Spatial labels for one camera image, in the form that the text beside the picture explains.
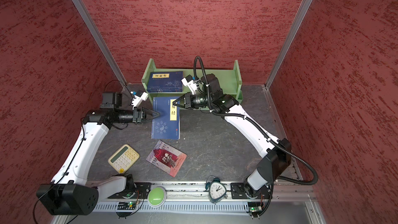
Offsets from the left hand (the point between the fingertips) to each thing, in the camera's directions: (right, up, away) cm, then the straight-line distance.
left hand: (158, 120), depth 65 cm
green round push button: (-3, -37, +6) cm, 38 cm away
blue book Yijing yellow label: (+4, -2, 0) cm, 4 cm away
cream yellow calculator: (-24, -24, +18) cm, 38 cm away
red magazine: (-1, -24, +20) cm, 31 cm away
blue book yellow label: (-2, +18, +16) cm, 25 cm away
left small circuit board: (-15, -41, +5) cm, 44 cm away
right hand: (+7, +6, 0) cm, 9 cm away
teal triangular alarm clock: (+26, -34, +6) cm, 43 cm away
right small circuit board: (+44, -42, +5) cm, 61 cm away
